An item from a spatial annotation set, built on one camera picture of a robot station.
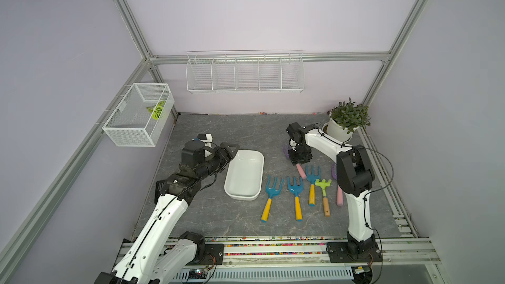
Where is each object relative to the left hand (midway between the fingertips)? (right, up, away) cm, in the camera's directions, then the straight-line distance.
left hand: (237, 152), depth 71 cm
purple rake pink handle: (+28, -12, +23) cm, 38 cm away
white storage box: (0, -14, +23) cm, 27 cm away
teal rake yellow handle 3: (+33, -15, +22) cm, 43 cm away
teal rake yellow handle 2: (+25, -19, +18) cm, 36 cm away
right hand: (+27, -7, +26) cm, 38 cm away
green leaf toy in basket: (-35, +17, +10) cm, 40 cm away
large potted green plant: (+49, +14, +22) cm, 56 cm away
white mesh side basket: (-42, +13, +10) cm, 45 cm away
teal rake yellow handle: (+14, -21, +18) cm, 30 cm away
